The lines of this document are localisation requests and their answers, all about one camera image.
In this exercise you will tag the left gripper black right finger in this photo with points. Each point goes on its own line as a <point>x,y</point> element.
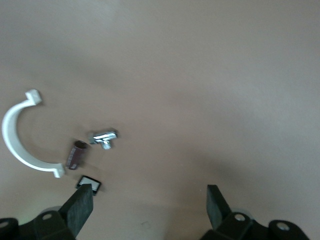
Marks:
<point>217,210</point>

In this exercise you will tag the dark brown terminal block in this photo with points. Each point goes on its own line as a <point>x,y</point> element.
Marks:
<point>75,156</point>

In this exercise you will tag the black switch with white face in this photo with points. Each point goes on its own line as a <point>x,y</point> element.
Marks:
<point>96,186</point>

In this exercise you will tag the white semicircular pipe clamp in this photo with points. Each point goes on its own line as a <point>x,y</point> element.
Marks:
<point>10,140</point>

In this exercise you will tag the silver metal T-bolt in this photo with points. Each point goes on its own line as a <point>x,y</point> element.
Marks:
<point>102,136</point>

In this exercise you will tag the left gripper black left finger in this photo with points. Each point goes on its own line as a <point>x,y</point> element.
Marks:
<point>75,212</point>

